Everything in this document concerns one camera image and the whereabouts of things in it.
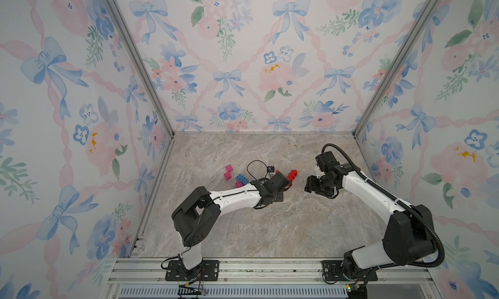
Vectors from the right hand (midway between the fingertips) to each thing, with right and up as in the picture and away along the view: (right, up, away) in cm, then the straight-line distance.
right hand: (312, 189), depth 87 cm
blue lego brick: (-32, +3, +11) cm, 34 cm away
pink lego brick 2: (-40, +4, +13) cm, 42 cm away
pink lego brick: (-39, +8, +16) cm, 43 cm away
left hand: (-14, -2, +2) cm, 15 cm away
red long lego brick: (-6, +5, +13) cm, 15 cm away
